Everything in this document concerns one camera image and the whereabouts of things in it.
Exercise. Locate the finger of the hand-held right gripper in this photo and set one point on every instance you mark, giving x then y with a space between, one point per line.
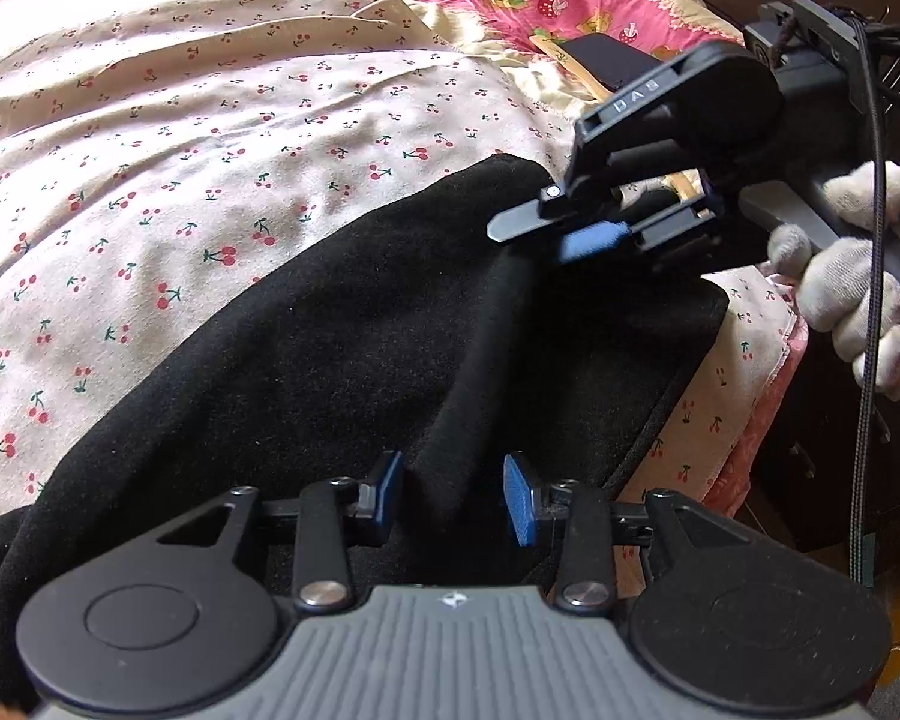
532 216
592 241

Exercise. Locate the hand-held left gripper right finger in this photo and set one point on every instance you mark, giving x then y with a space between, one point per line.
521 502

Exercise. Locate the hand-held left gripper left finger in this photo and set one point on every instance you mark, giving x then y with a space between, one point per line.
394 484

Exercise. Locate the black pants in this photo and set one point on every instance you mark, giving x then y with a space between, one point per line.
307 360

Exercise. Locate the person's right hand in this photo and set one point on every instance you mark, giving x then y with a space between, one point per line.
832 285

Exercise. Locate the black phone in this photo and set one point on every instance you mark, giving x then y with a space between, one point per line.
607 56

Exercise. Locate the cherry print bed sheet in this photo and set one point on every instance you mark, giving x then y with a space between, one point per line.
195 127

